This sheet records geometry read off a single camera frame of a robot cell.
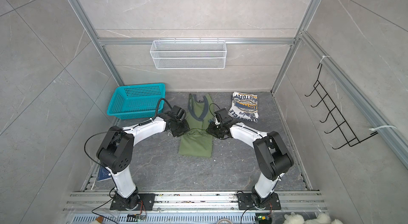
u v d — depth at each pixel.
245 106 1.07
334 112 0.67
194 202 0.75
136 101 1.14
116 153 0.48
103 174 0.82
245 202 0.73
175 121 0.76
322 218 0.67
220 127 0.72
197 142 0.90
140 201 0.73
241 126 0.61
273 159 0.46
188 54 1.01
